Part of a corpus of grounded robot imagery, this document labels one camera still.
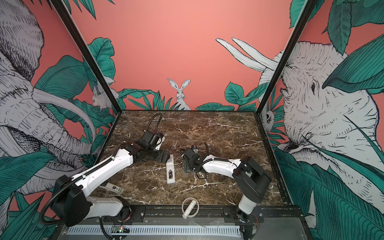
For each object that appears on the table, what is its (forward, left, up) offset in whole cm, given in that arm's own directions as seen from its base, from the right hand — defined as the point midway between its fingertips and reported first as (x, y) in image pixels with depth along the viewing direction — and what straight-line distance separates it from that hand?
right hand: (188, 165), depth 88 cm
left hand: (+3, +14, +10) cm, 17 cm away
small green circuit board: (-32, +32, -2) cm, 45 cm away
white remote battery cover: (-14, +40, +2) cm, 42 cm away
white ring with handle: (-23, -2, -1) cm, 23 cm away
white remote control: (-3, +11, -2) cm, 12 cm away
